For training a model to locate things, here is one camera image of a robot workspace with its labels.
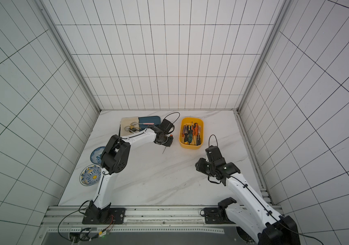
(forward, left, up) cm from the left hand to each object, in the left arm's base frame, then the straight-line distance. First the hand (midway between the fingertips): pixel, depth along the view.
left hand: (166, 144), depth 99 cm
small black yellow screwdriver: (+10, -15, +1) cm, 18 cm away
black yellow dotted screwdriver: (+5, -22, +2) cm, 22 cm away
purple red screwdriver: (+9, -11, +1) cm, 14 cm away
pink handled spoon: (+18, +16, 0) cm, 24 cm away
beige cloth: (+18, +31, +1) cm, 36 cm away
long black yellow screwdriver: (+7, -13, 0) cm, 15 cm away
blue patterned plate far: (-10, +43, +2) cm, 44 cm away
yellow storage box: (+17, -15, +3) cm, 23 cm away
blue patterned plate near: (-21, +43, +1) cm, 48 cm away
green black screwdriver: (+5, -16, +3) cm, 17 cm away
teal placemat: (+22, +10, -1) cm, 24 cm away
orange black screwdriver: (+9, -20, +2) cm, 22 cm away
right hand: (-18, -16, +8) cm, 25 cm away
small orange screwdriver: (+3, -3, +5) cm, 7 cm away
